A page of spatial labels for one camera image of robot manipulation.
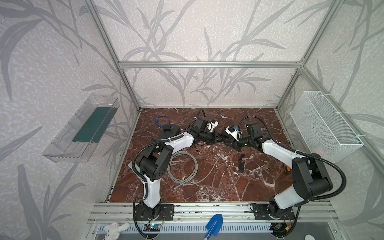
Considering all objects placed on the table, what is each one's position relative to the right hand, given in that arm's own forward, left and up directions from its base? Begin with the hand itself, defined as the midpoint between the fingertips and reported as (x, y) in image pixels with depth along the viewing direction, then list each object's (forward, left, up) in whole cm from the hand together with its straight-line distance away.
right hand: (226, 137), depth 89 cm
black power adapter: (-14, -9, -11) cm, 20 cm away
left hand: (-2, +1, +3) cm, 4 cm away
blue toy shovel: (-43, +9, -11) cm, 45 cm away
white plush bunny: (-45, +55, -7) cm, 71 cm away
